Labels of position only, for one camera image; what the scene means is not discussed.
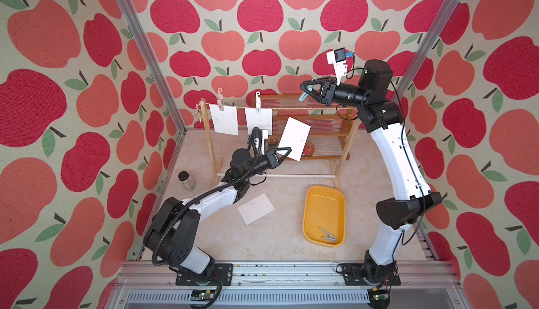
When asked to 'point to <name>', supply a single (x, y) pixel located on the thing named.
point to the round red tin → (309, 149)
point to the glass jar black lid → (186, 180)
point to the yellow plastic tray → (323, 216)
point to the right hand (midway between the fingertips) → (304, 89)
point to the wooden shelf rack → (330, 126)
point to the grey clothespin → (329, 237)
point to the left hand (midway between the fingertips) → (293, 156)
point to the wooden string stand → (344, 155)
